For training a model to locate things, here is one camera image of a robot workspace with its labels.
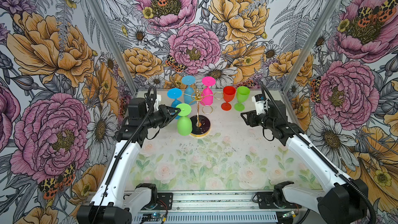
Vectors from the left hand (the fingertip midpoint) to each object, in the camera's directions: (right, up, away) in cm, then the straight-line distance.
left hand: (181, 115), depth 71 cm
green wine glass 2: (+35, +10, +28) cm, 46 cm away
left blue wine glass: (-4, +10, +9) cm, 14 cm away
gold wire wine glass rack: (+8, -8, +29) cm, 31 cm away
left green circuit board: (-11, -45, 0) cm, 46 cm away
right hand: (+32, -2, +9) cm, 33 cm away
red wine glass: (+26, +11, +29) cm, 40 cm away
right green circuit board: (+49, -45, 0) cm, 66 cm away
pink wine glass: (+12, +9, +19) cm, 24 cm away
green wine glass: (+1, -5, +6) cm, 7 cm away
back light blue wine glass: (+2, +11, +19) cm, 22 cm away
